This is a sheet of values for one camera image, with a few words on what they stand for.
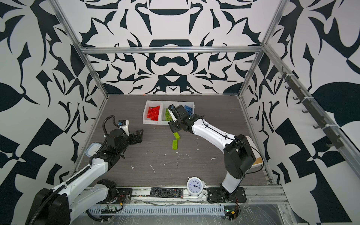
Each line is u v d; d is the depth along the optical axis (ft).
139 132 2.60
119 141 2.09
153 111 3.46
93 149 2.87
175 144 3.03
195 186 2.48
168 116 3.46
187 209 2.34
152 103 3.63
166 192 2.44
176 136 3.08
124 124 2.39
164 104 3.52
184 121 2.12
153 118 3.39
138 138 2.51
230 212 2.33
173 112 2.22
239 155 1.48
